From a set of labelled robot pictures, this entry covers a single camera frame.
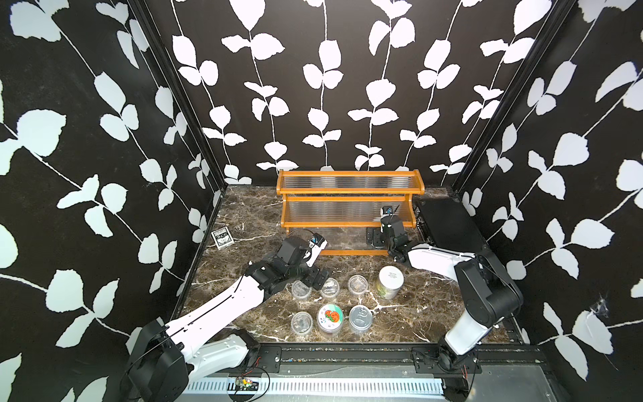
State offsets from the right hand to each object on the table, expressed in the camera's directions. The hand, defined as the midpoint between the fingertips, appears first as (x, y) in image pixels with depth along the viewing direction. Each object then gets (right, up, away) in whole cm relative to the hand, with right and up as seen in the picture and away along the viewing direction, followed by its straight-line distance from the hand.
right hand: (377, 224), depth 96 cm
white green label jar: (+1, -18, -15) cm, 24 cm away
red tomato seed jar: (-18, -28, -21) cm, 39 cm away
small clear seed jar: (-27, -30, -20) cm, 45 cm away
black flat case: (+32, -2, +9) cm, 33 cm away
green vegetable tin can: (-9, -29, -19) cm, 36 cm away
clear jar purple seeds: (-29, -22, -14) cm, 38 cm away
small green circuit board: (-44, -44, -26) cm, 67 cm away
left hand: (-21, -11, -16) cm, 29 cm away
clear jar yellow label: (-18, -21, -13) cm, 31 cm away
